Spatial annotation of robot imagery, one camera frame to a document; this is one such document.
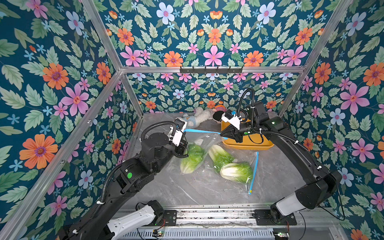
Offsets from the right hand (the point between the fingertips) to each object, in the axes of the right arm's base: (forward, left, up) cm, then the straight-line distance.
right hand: (225, 128), depth 71 cm
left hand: (-10, +17, +9) cm, 22 cm away
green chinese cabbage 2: (-3, +2, -22) cm, 23 cm away
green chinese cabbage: (-10, +14, -8) cm, 19 cm away
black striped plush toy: (+39, 0, -23) cm, 45 cm away
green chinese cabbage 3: (-11, -9, -24) cm, 28 cm away
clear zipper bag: (-1, +10, -7) cm, 12 cm away
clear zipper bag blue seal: (-12, +4, -31) cm, 34 cm away
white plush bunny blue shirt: (+21, +19, -18) cm, 34 cm away
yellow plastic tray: (-8, -10, +2) cm, 13 cm away
